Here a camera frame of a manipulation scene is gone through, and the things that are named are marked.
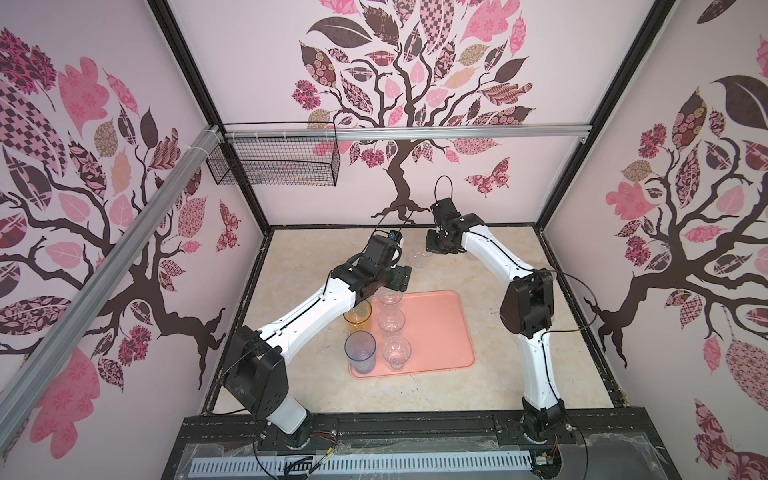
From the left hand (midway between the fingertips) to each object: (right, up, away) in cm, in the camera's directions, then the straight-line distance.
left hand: (397, 272), depth 83 cm
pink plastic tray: (+13, -20, +10) cm, 26 cm away
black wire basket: (-39, +38, +12) cm, 56 cm away
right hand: (+13, +10, +14) cm, 22 cm away
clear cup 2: (-2, -15, +6) cm, 16 cm away
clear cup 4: (+8, +4, +21) cm, 23 cm away
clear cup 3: (0, -24, +4) cm, 24 cm away
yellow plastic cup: (-12, -14, +7) cm, 20 cm away
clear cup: (-2, -10, +15) cm, 18 cm away
